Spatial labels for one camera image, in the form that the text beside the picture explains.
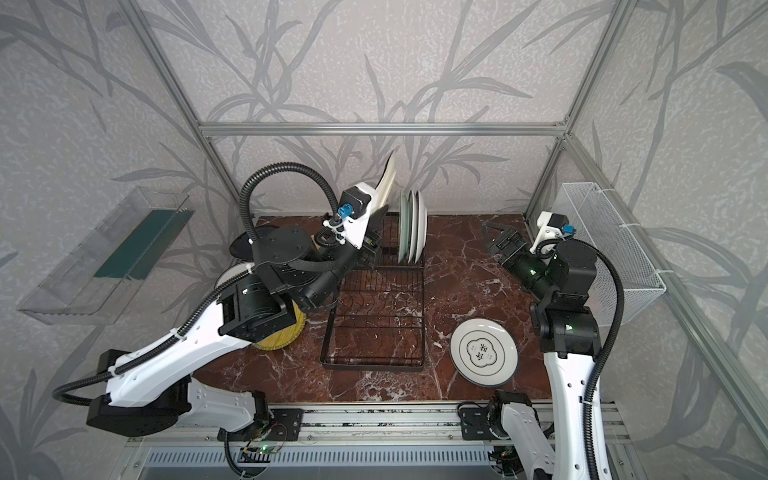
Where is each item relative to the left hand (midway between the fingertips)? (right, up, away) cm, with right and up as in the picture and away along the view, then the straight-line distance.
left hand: (383, 206), depth 50 cm
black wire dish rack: (-5, -29, +42) cm, 51 cm away
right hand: (+21, -4, +13) cm, 25 cm away
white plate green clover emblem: (+27, -38, +36) cm, 59 cm away
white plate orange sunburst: (-57, -17, +54) cm, 80 cm away
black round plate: (-57, -9, +60) cm, 83 cm away
